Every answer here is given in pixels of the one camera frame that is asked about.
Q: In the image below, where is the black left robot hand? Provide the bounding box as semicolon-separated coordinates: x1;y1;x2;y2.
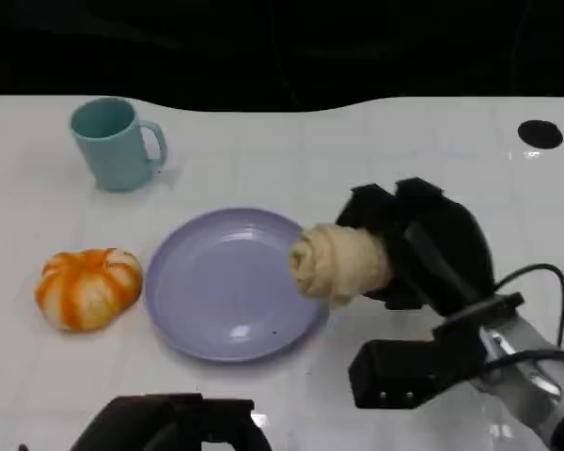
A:
69;393;273;451

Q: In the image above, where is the beige towel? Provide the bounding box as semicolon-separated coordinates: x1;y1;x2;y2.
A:
288;224;394;310

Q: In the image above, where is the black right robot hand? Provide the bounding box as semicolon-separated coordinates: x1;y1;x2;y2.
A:
334;177;496;319

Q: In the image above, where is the lilac plate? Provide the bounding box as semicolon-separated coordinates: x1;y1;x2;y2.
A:
143;207;330;363

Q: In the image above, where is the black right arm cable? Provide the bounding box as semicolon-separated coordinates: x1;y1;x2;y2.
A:
479;262;564;381

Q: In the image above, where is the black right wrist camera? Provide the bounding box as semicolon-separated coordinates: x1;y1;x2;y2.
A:
347;291;526;411

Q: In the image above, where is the pale green mug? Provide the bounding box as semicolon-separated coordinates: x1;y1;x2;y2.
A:
69;96;168;193

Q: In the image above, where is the orange and white bread roll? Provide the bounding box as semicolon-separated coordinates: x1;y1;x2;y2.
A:
35;247;144;334

